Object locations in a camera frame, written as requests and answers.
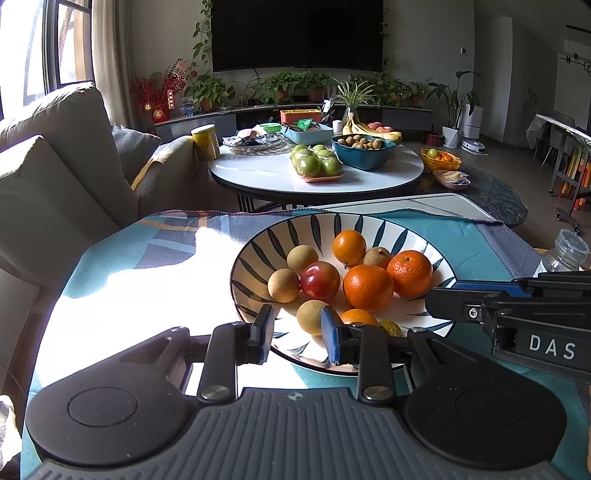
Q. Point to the window frame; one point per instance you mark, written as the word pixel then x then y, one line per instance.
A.
pixel 45 45

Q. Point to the large orange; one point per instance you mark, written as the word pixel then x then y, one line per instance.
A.
pixel 368 287

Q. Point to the yellow-green small fruit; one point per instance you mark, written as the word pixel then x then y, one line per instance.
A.
pixel 391 328

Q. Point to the pink small dish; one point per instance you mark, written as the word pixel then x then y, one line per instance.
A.
pixel 452 179

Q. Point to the small orange far left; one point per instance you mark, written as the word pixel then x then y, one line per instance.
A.
pixel 359 316

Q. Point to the glass jar with orange label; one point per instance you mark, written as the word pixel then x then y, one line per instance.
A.
pixel 568 254

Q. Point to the round white coffee table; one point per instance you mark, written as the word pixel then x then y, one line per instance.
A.
pixel 272 177

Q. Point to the red small apple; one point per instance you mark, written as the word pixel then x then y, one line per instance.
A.
pixel 320 281

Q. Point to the small orange in bowl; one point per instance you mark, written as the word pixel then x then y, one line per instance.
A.
pixel 349 247

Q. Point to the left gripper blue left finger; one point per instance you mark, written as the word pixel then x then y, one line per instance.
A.
pixel 231 345

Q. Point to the dark blue fruit bowl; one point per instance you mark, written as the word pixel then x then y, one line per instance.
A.
pixel 362 151

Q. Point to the banana bunch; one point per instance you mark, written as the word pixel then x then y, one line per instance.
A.
pixel 353 126

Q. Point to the light blue snack tray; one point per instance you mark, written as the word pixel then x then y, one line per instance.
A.
pixel 316 134

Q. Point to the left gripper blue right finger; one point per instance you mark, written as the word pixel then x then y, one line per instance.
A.
pixel 365 346

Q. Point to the yellow basket with fruit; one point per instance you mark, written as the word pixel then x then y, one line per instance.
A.
pixel 436 159

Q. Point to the beige sofa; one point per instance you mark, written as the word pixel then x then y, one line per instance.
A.
pixel 62 186

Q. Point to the red flower decoration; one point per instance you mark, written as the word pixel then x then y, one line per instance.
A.
pixel 156 94

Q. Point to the brown fruit near gripper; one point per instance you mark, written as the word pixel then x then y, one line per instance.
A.
pixel 309 316

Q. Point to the white potted plant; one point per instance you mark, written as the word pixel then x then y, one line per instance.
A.
pixel 455 101

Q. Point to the grey cushion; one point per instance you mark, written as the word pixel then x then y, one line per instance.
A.
pixel 134 148

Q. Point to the large orange mandarin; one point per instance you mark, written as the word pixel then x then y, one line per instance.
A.
pixel 412 274

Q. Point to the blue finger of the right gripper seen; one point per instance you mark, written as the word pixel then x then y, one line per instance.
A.
pixel 512 288

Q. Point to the dark marble side table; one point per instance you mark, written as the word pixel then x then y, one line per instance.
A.
pixel 495 196

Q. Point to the black television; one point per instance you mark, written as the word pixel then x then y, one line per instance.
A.
pixel 304 34

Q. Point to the spider plant in vase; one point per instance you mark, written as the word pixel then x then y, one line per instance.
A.
pixel 353 94

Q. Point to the brown longan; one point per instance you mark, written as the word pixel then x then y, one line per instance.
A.
pixel 377 256
pixel 283 286

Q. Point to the green apples on tray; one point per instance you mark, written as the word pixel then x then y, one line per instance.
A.
pixel 315 162

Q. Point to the yellow tin can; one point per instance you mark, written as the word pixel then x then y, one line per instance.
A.
pixel 205 142

